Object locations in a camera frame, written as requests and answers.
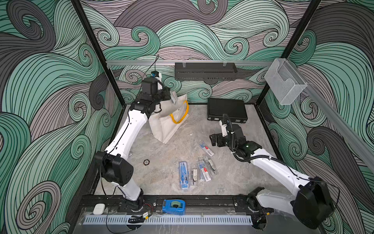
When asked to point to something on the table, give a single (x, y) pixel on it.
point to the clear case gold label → (211, 165)
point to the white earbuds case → (99, 208)
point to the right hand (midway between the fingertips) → (215, 135)
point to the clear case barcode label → (205, 148)
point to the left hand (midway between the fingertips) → (169, 87)
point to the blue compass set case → (183, 174)
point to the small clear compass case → (173, 96)
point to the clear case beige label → (194, 175)
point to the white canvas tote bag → (171, 116)
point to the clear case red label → (204, 173)
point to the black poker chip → (146, 162)
